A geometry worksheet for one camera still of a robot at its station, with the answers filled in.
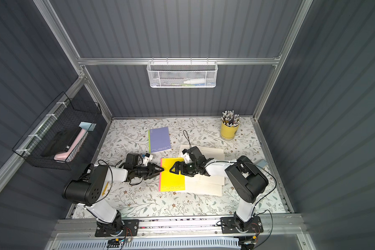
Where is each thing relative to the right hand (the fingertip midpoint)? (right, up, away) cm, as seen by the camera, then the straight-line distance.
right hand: (175, 174), depth 86 cm
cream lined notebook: (+17, -7, +1) cm, 18 cm away
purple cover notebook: (-14, +18, +22) cm, 32 cm away
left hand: (-7, 0, +2) cm, 7 cm away
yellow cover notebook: (-3, -4, +1) cm, 5 cm away
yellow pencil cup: (+33, +23, +15) cm, 43 cm away
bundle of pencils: (+33, +32, +7) cm, 46 cm away
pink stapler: (-44, +13, -23) cm, 52 cm away
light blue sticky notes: (-47, +27, -5) cm, 55 cm away
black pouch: (-48, +19, -20) cm, 55 cm away
